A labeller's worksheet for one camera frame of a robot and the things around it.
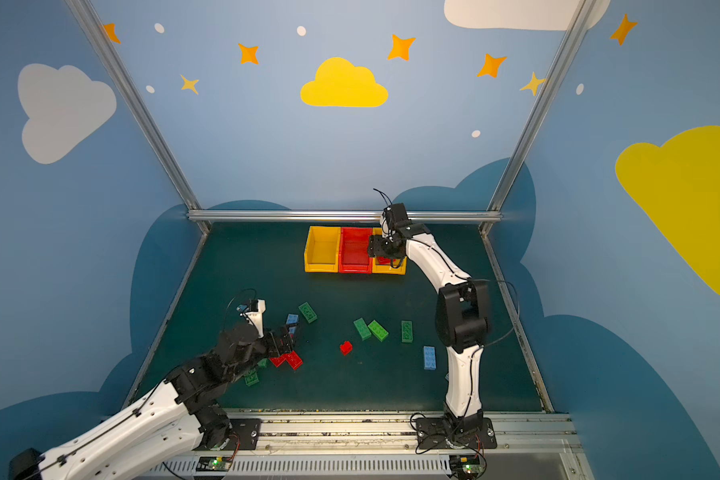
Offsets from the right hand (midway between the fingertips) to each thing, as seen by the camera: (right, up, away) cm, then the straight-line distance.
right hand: (379, 246), depth 96 cm
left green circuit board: (-41, -53, -25) cm, 72 cm away
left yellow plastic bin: (-21, -1, +16) cm, 27 cm away
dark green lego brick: (+8, -26, -5) cm, 28 cm away
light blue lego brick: (-28, -23, -3) cm, 36 cm away
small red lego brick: (-10, -31, -8) cm, 33 cm away
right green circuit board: (+20, -54, -25) cm, 63 cm away
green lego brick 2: (-5, -26, -4) cm, 27 cm away
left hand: (-24, -22, -19) cm, 38 cm away
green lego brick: (-23, -22, -1) cm, 32 cm away
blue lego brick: (+14, -33, -10) cm, 37 cm away
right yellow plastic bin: (+3, -8, +8) cm, 12 cm away
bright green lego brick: (-1, -26, -5) cm, 27 cm away
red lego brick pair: (-25, -34, -11) cm, 43 cm away
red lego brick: (+2, -5, +14) cm, 15 cm away
